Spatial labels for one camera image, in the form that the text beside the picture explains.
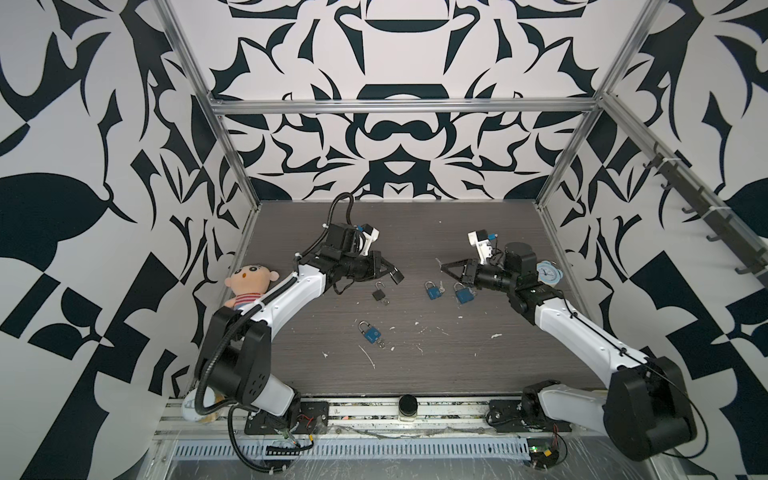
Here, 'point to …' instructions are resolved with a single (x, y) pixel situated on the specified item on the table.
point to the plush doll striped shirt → (248, 283)
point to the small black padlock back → (379, 294)
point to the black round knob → (408, 405)
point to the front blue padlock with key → (371, 333)
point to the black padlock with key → (400, 274)
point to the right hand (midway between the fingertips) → (445, 267)
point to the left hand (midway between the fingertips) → (396, 263)
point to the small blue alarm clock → (548, 273)
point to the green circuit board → (543, 452)
